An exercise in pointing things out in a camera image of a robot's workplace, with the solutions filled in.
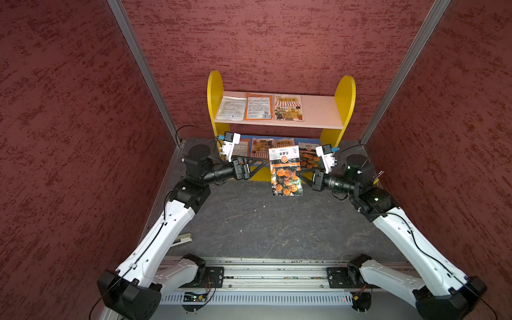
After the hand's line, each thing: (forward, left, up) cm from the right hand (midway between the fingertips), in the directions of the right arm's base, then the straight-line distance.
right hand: (295, 179), depth 66 cm
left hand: (+2, +12, +6) cm, 14 cm away
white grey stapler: (-10, +46, -28) cm, 54 cm away
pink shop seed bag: (+32, +12, -18) cm, 38 cm away
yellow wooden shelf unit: (+53, +13, -26) cm, 61 cm away
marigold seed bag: (+3, +3, +1) cm, 4 cm away
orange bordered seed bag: (+30, +21, -17) cm, 40 cm away
